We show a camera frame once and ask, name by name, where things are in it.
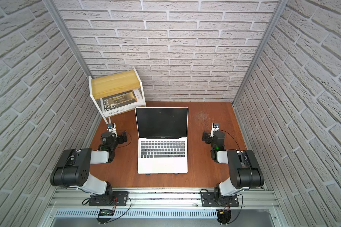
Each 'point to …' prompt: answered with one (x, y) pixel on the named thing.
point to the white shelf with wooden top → (116, 93)
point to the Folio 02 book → (116, 104)
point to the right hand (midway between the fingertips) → (208, 130)
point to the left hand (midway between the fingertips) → (116, 129)
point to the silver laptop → (162, 140)
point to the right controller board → (224, 215)
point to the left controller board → (104, 212)
